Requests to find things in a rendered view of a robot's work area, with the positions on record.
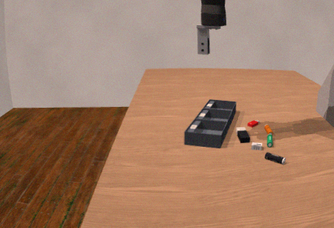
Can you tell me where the black aa battery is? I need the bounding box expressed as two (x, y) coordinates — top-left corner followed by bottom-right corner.
(265, 152), (286, 164)

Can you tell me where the red usb stick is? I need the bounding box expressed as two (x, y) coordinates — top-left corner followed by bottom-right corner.
(247, 120), (260, 127)

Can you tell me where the green aa battery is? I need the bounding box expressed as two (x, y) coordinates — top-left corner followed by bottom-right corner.
(267, 134), (272, 148)

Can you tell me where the grey three-compartment bin rack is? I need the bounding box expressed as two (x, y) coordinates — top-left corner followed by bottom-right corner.
(184, 99), (236, 148)

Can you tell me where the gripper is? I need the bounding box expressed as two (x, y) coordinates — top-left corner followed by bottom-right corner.
(197, 0), (226, 55)

